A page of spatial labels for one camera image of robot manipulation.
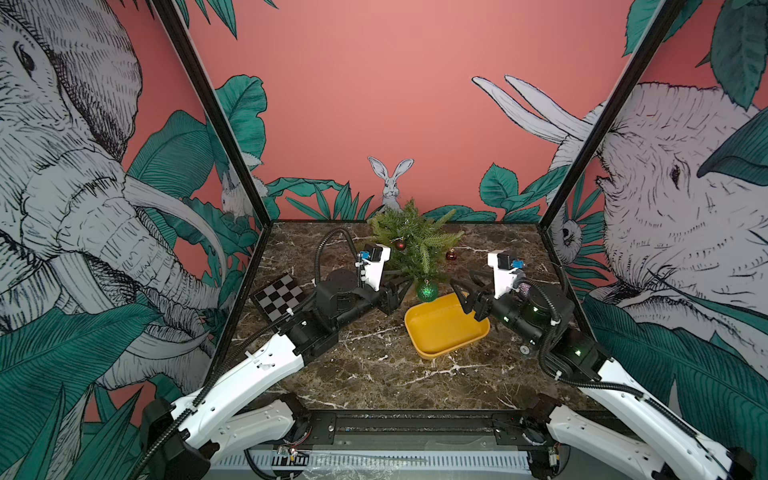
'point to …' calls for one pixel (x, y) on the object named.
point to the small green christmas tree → (415, 242)
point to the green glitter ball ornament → (427, 292)
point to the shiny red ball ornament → (451, 255)
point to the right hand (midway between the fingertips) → (458, 273)
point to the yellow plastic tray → (440, 324)
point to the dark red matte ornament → (400, 245)
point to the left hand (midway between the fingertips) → (407, 273)
